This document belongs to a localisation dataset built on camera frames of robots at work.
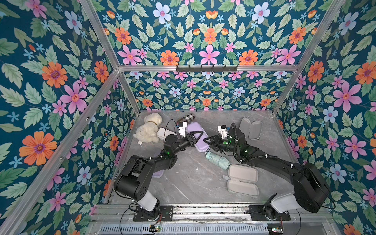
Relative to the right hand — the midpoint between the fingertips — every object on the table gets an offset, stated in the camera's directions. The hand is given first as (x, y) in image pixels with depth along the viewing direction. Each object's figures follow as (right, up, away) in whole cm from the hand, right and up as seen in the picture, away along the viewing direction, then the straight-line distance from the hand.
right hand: (206, 137), depth 77 cm
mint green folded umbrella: (+10, -16, +11) cm, 21 cm away
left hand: (-2, +2, +2) cm, 3 cm away
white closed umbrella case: (-20, +2, -8) cm, 22 cm away
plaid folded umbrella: (-13, +12, +34) cm, 38 cm away
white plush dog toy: (-39, +2, +19) cm, 43 cm away
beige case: (+36, +2, +32) cm, 48 cm away
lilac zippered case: (-3, -4, -2) cm, 5 cm away
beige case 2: (+22, -26, +7) cm, 34 cm away
